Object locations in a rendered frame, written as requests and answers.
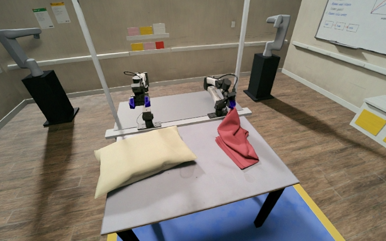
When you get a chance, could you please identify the cream pillow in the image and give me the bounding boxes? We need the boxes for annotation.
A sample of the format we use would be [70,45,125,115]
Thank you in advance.
[94,126,198,198]

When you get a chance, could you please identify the red pillowcase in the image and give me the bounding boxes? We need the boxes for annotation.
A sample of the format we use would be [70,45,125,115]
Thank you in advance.
[215,107,259,169]

